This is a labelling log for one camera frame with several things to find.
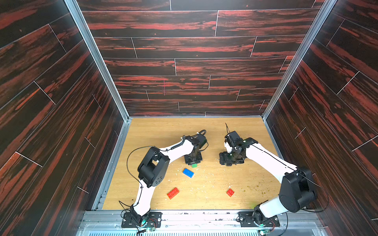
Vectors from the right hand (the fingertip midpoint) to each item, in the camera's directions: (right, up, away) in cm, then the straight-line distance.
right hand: (229, 159), depth 87 cm
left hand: (-18, -3, +5) cm, 19 cm away
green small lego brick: (-21, -4, +3) cm, 22 cm away
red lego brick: (-33, -18, -6) cm, 38 cm away
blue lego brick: (-25, -8, +1) cm, 27 cm away
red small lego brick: (-1, -17, -6) cm, 18 cm away
